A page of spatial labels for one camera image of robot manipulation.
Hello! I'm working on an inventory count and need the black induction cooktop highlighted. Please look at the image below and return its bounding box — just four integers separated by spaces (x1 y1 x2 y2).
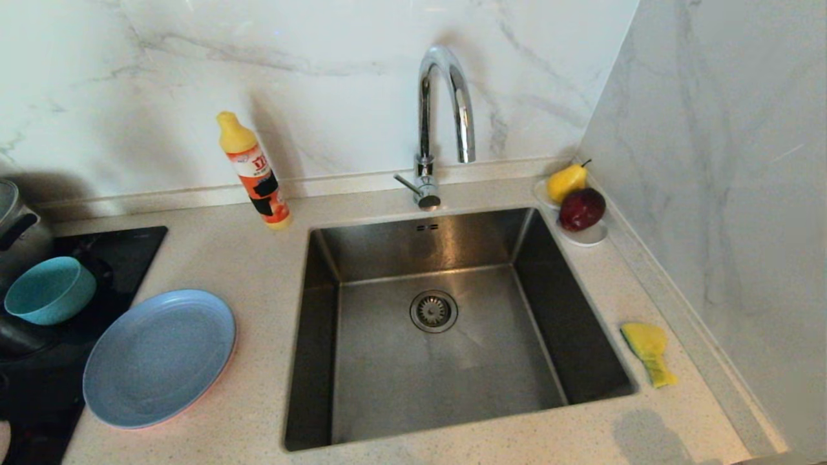
0 226 169 465

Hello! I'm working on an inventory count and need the dark red apple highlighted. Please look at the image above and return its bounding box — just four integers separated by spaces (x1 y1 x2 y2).
559 187 607 232

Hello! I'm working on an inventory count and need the yellow pear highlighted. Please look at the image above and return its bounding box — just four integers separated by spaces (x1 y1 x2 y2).
547 160 592 205

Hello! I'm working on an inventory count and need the large pink plate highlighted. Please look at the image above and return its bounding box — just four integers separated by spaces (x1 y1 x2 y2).
139 336 238 430

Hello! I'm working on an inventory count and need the yellow sponge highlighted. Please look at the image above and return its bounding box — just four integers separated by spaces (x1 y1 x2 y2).
620 323 678 389

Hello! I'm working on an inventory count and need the black frying pan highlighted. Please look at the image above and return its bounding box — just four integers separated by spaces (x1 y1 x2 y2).
0 258 120 362

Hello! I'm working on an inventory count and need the round metal drain strainer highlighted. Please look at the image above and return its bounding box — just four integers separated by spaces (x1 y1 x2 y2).
410 290 459 334

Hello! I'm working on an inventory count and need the teal bowl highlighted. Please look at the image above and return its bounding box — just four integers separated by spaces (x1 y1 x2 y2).
5 256 98 326

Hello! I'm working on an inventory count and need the orange yellow dish soap bottle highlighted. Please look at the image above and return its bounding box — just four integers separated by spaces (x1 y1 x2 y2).
216 111 293 231

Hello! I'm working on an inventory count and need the stainless steel sink basin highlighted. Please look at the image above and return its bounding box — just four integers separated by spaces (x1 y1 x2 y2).
284 207 637 451

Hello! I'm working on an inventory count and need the small white fruit dish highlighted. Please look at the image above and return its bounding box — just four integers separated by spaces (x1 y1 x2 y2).
534 179 609 247

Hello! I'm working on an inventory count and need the chrome gooseneck faucet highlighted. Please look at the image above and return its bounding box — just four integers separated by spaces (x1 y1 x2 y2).
395 44 477 211

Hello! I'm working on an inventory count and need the blue plate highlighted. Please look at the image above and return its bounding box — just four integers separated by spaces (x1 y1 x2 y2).
83 289 236 429

